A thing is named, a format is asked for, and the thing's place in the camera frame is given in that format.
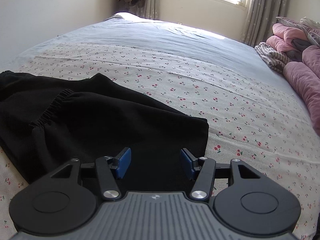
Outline grey patterned left curtain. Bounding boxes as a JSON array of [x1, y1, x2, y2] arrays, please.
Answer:
[[135, 0, 160, 20]]

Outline black pants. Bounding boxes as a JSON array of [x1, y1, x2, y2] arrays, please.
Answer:
[[1, 71, 209, 191]]

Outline striped folded cloth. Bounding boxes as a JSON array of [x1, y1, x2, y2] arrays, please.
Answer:
[[254, 42, 291, 74]]

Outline grey patterned curtain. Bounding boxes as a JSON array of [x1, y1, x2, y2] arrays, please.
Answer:
[[135, 0, 160, 20], [240, 0, 288, 47]]

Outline pink quilt pile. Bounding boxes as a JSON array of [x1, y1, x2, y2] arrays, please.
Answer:
[[266, 17, 319, 134]]

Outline grey-blue bed sheet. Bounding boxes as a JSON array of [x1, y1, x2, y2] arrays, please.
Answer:
[[15, 11, 296, 95]]

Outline cherry print cloth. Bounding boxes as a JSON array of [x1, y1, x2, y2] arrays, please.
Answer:
[[1, 41, 319, 239]]

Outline grey patterned right curtain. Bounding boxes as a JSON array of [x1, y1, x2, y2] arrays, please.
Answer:
[[240, 0, 288, 47]]

